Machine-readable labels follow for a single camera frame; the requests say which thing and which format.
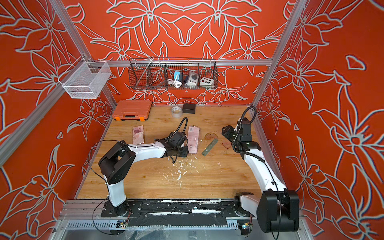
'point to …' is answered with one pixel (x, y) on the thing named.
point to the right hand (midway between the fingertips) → (221, 128)
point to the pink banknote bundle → (138, 134)
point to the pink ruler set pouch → (193, 134)
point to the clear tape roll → (176, 112)
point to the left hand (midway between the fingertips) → (188, 150)
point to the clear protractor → (211, 136)
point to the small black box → (189, 108)
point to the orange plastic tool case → (132, 110)
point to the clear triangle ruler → (226, 144)
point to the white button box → (206, 81)
